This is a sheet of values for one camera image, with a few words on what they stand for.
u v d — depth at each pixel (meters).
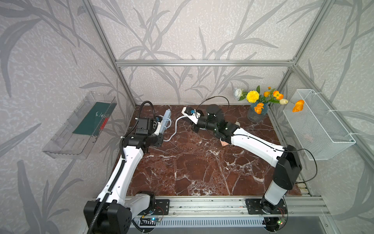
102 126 0.69
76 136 0.66
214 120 0.57
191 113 0.61
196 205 0.75
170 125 0.83
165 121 0.81
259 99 0.87
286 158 0.45
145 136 0.53
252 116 1.09
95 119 0.68
